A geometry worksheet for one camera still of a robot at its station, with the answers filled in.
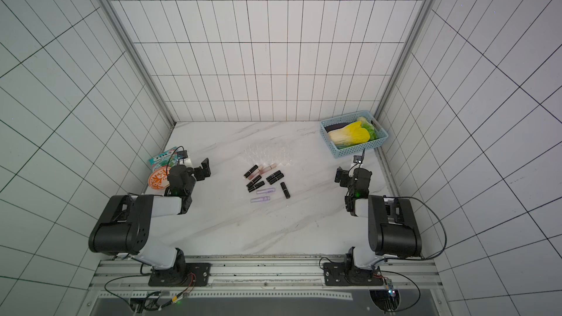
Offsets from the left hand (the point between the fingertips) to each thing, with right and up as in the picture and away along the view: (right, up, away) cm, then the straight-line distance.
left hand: (196, 163), depth 95 cm
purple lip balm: (+30, -12, -3) cm, 32 cm away
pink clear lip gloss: (+31, -3, +5) cm, 32 cm away
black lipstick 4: (+40, -11, -3) cm, 41 cm away
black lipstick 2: (+26, -8, 0) cm, 27 cm away
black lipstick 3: (+25, -10, -1) cm, 27 cm away
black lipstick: (+24, -4, +3) cm, 24 cm away
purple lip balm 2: (+29, -14, -5) cm, 33 cm away
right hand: (+66, -1, 0) cm, 66 cm away
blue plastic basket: (+67, +20, +19) cm, 73 cm away
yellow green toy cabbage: (+77, +15, +10) cm, 79 cm away
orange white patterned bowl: (-17, -6, 0) cm, 18 cm away
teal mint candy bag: (-17, +2, +8) cm, 19 cm away
